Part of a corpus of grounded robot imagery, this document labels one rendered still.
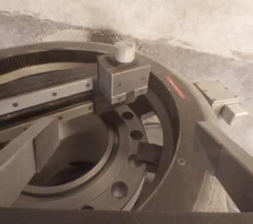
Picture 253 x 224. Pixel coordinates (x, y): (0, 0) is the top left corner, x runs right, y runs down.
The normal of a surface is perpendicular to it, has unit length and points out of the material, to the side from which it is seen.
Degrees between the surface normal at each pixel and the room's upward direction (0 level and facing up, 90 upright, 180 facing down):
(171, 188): 90
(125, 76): 38
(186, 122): 90
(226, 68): 0
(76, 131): 7
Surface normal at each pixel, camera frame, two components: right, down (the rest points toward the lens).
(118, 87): 0.51, 0.55
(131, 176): 0.05, -0.78
